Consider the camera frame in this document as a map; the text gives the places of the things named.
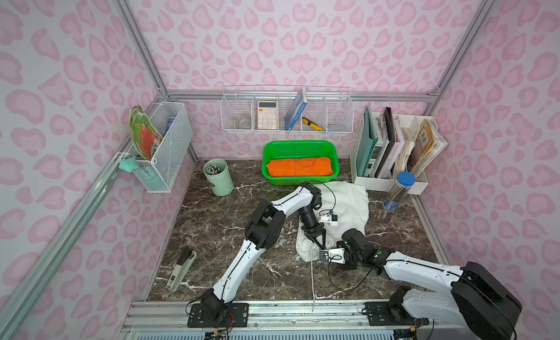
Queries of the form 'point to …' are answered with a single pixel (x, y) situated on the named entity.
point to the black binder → (389, 119)
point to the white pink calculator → (267, 115)
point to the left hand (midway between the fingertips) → (318, 241)
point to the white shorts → (351, 204)
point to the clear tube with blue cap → (404, 182)
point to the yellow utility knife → (312, 124)
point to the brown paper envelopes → (429, 144)
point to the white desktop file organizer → (384, 145)
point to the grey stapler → (186, 260)
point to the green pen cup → (219, 176)
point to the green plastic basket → (298, 149)
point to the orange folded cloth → (303, 166)
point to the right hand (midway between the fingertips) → (336, 246)
